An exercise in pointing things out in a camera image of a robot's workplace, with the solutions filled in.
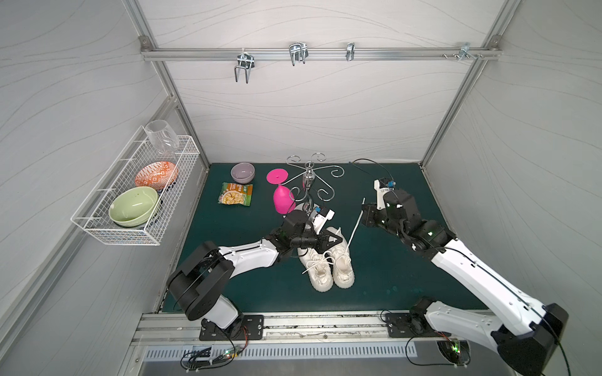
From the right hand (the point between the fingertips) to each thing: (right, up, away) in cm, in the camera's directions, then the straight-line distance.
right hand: (363, 204), depth 74 cm
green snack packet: (-52, +2, +33) cm, 61 cm away
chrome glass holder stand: (-18, +10, +4) cm, 20 cm away
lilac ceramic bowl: (-49, +12, +38) cm, 63 cm away
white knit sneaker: (-14, -24, +7) cm, 28 cm away
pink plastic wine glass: (-27, +1, +9) cm, 28 cm away
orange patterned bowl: (-64, +9, -3) cm, 65 cm away
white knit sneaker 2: (-5, -24, +11) cm, 27 cm away
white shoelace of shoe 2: (-16, -21, +7) cm, 27 cm away
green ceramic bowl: (-66, +1, -12) cm, 67 cm away
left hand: (-6, -13, +2) cm, 14 cm away
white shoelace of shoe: (-3, -13, +6) cm, 15 cm away
